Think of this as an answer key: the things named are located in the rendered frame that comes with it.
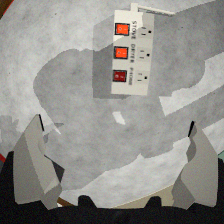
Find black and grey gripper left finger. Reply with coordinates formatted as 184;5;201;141
0;114;62;224

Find white power strip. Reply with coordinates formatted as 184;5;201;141
111;3;175;96

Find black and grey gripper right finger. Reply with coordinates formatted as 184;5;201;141
171;121;224;224

